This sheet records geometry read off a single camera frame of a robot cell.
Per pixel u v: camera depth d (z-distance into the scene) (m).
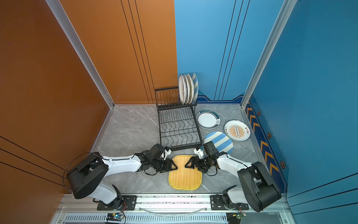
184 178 0.80
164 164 0.75
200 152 0.83
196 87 0.85
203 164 0.75
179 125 1.05
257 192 0.42
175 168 0.82
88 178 0.45
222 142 0.96
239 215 0.70
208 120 1.10
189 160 0.79
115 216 0.71
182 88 0.97
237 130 1.03
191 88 0.82
